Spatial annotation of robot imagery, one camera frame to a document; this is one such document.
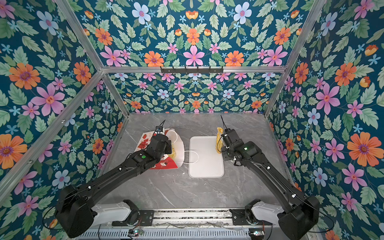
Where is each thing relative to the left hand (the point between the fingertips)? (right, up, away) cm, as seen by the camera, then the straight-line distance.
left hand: (170, 138), depth 80 cm
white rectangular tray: (+19, -15, +11) cm, 27 cm away
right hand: (+31, -6, -3) cm, 32 cm away
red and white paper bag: (-3, -13, -1) cm, 13 cm away
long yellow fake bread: (+28, -2, +10) cm, 30 cm away
